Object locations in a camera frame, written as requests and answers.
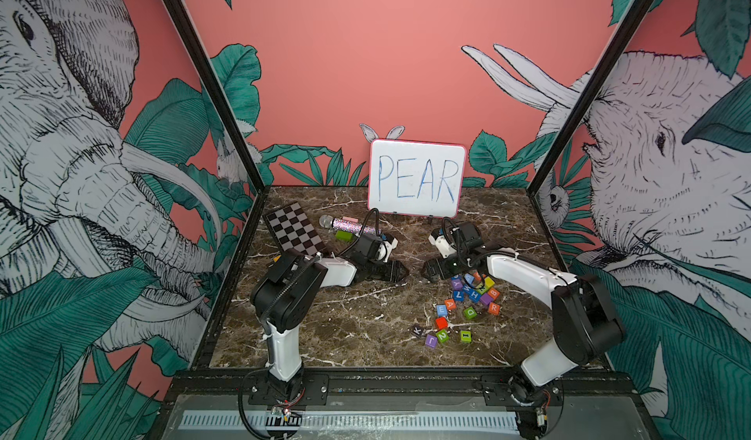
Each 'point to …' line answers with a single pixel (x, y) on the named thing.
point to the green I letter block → (465, 336)
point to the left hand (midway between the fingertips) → (405, 268)
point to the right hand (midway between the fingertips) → (431, 263)
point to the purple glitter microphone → (327, 221)
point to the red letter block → (441, 323)
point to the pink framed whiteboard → (416, 178)
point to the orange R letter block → (494, 308)
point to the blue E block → (442, 310)
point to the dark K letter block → (418, 330)
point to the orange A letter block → (450, 304)
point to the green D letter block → (470, 313)
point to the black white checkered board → (293, 230)
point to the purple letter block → (431, 340)
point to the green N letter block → (443, 335)
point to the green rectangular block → (344, 236)
